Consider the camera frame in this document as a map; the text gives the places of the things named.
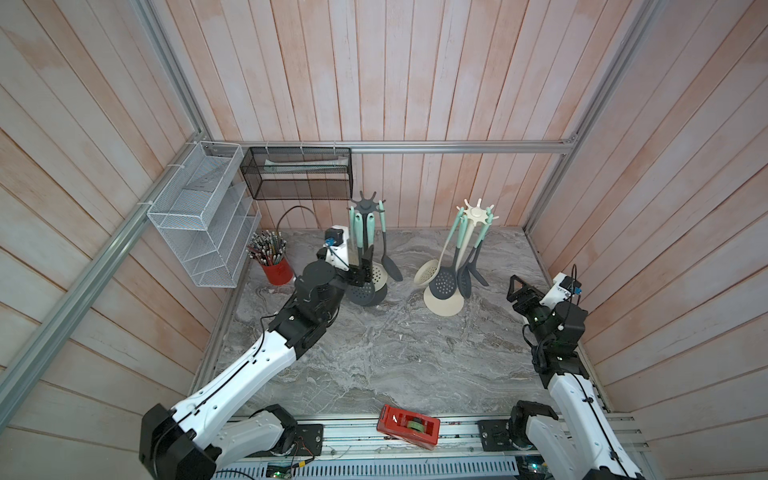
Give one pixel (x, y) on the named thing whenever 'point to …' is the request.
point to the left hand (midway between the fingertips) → (357, 249)
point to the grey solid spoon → (360, 295)
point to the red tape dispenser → (411, 427)
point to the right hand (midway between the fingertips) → (520, 279)
